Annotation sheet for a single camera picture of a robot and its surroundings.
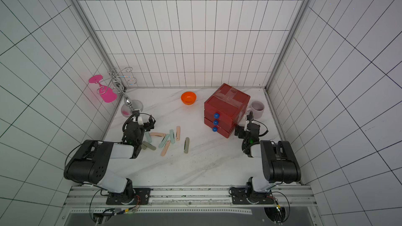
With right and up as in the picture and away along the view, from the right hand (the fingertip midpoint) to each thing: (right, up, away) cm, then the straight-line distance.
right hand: (246, 123), depth 96 cm
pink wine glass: (-89, +18, +2) cm, 90 cm away
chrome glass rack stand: (-77, +22, -6) cm, 81 cm away
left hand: (-64, +4, -2) cm, 64 cm away
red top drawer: (-21, +11, -15) cm, 28 cm away
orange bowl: (-38, +16, +15) cm, 44 cm away
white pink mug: (+9, +9, +5) cm, 14 cm away
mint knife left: (-61, -8, -3) cm, 61 cm away
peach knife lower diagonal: (-50, -14, -6) cm, 52 cm away
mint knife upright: (-46, -7, -2) cm, 47 cm away
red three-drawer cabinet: (-15, 0, -10) cm, 18 cm away
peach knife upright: (-43, -7, -2) cm, 43 cm away
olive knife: (-37, -12, -6) cm, 40 cm away
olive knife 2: (-61, -11, -7) cm, 63 cm away
